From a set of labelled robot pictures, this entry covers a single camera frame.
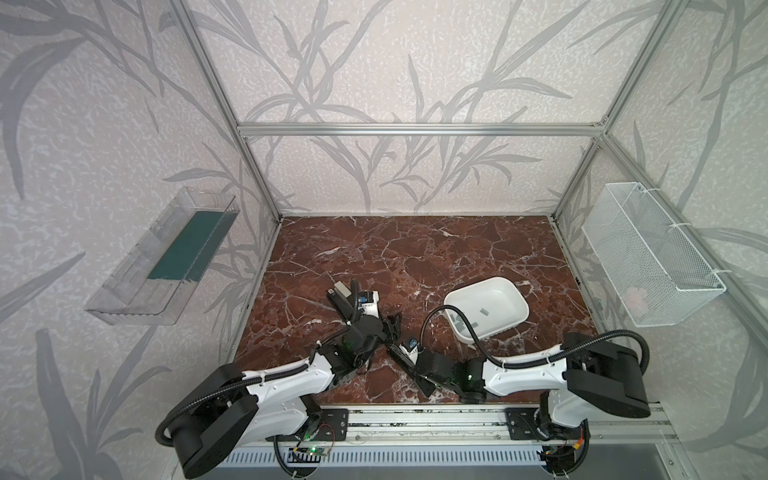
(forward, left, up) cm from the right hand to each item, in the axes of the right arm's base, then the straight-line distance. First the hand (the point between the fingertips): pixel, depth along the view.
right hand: (410, 360), depth 83 cm
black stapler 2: (0, +2, +2) cm, 3 cm away
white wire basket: (+8, -53, +32) cm, 62 cm away
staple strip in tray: (+16, -24, -2) cm, 28 cm away
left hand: (+12, +3, +8) cm, 15 cm away
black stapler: (+18, +21, +1) cm, 28 cm away
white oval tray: (+18, -27, -2) cm, 32 cm away
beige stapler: (+24, +22, -1) cm, 32 cm away
